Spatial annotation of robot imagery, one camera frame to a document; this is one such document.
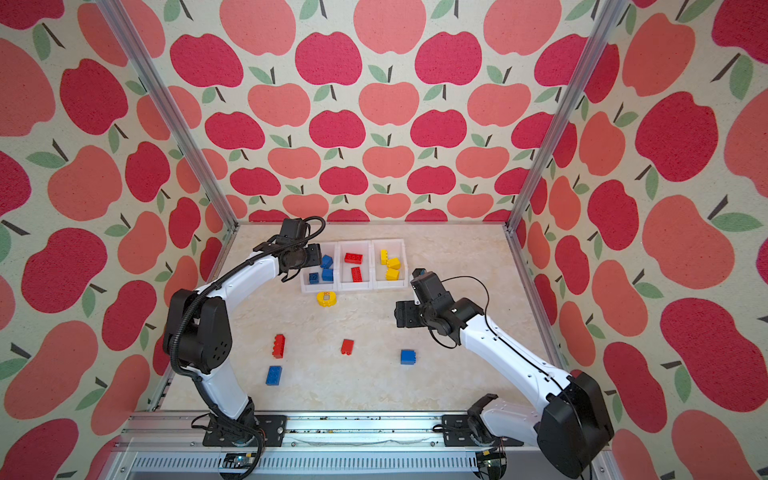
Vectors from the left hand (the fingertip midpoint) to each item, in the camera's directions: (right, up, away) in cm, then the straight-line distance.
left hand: (319, 256), depth 95 cm
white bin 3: (+25, +2, +14) cm, 29 cm away
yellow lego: (+24, -7, +8) cm, 26 cm away
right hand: (+29, -15, -13) cm, 35 cm away
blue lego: (+1, -7, +9) cm, 12 cm away
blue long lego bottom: (-10, -33, -13) cm, 37 cm away
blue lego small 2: (-4, -8, +7) cm, 11 cm away
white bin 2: (+8, -9, +7) cm, 13 cm away
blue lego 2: (+28, -30, -8) cm, 42 cm away
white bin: (+2, +3, +7) cm, 7 cm away
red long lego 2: (-10, -26, -9) cm, 30 cm away
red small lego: (+10, -27, -7) cm, 30 cm away
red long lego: (+10, -1, +13) cm, 16 cm away
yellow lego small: (+25, -3, +12) cm, 28 cm away
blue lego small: (0, -3, +13) cm, 13 cm away
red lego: (+11, -7, +9) cm, 16 cm away
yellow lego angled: (+21, -1, +13) cm, 24 cm away
